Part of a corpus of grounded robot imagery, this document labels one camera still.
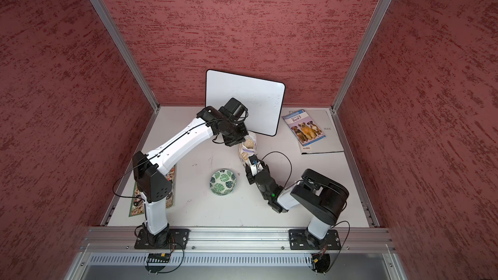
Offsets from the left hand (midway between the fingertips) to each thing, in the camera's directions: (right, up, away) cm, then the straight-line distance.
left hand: (245, 142), depth 79 cm
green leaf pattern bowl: (-11, -20, +9) cm, 24 cm away
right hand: (+2, -11, +10) cm, 15 cm away
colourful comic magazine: (-48, -28, +4) cm, 56 cm away
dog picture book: (+31, +5, +28) cm, 42 cm away
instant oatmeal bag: (+1, -2, -4) cm, 4 cm away
